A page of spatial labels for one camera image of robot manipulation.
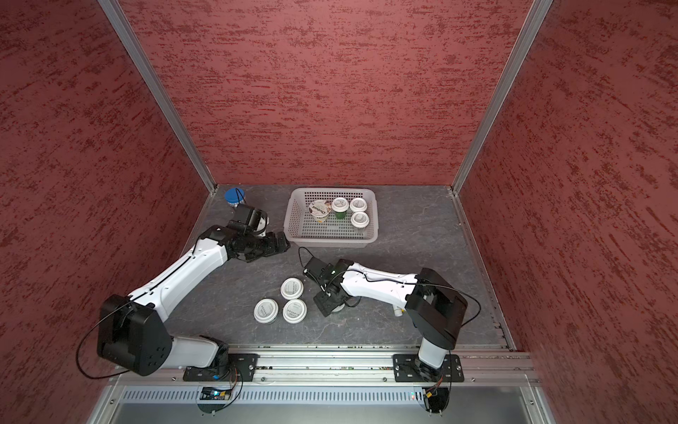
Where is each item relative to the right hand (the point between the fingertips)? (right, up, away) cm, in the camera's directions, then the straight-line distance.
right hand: (336, 304), depth 83 cm
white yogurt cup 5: (-21, -1, -4) cm, 22 cm away
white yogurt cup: (+8, +33, +22) cm, 41 cm away
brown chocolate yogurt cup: (-8, +31, +22) cm, 39 cm away
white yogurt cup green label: (+1, +32, +20) cm, 38 cm away
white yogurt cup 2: (+9, +27, +17) cm, 33 cm away
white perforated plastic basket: (-15, +23, +21) cm, 34 cm away
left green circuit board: (-35, -21, -11) cm, 42 cm away
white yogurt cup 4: (-13, 0, -4) cm, 13 cm away
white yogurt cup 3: (-14, +5, 0) cm, 15 cm away
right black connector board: (+28, -20, -15) cm, 37 cm away
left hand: (-19, +17, +1) cm, 26 cm away
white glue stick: (+20, -3, 0) cm, 20 cm away
